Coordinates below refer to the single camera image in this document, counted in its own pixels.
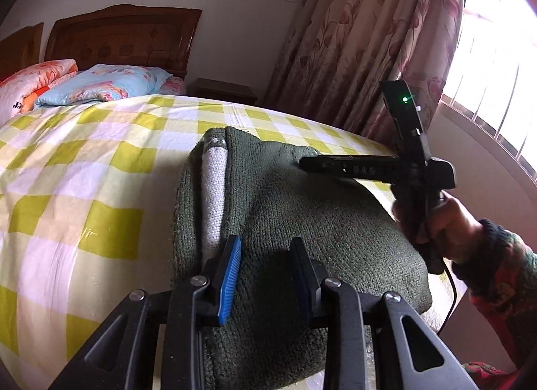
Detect green white knit sweater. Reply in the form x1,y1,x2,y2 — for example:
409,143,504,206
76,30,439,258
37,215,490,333
173,126,432,389

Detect right forearm floral sleeve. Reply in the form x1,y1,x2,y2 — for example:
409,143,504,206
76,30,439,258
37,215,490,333
452,219,536,367

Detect red floral clothing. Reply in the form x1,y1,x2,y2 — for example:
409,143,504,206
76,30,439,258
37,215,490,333
462,362,519,390

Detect person's right hand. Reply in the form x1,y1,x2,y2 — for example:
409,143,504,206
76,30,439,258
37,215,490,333
392,192,489,265

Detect window with metal bars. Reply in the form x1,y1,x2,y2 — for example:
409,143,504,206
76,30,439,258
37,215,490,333
443,0,536,180

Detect pink floral curtain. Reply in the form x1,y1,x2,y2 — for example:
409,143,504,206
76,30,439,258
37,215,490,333
261,0,463,146

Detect yellow checkered bed sheet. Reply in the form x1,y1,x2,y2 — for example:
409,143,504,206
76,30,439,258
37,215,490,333
1,95,385,389

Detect dark wooden nightstand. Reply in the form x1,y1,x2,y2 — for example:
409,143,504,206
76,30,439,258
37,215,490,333
187,78,257,105

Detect pink floral pillow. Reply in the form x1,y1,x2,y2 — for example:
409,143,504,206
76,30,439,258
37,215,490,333
156,76,187,95

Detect light blue floral quilt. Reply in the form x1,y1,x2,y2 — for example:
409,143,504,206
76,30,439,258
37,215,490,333
35,63,172,108

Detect large wooden headboard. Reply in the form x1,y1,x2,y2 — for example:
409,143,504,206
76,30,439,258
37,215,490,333
45,4,202,78

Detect pink orange floral quilt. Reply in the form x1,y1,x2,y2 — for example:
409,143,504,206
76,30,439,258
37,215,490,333
1,59,78,125

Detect small wooden headboard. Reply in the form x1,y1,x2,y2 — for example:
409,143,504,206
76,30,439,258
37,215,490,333
0,23,44,81

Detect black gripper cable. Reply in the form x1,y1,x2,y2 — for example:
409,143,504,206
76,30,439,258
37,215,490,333
436,261,459,336

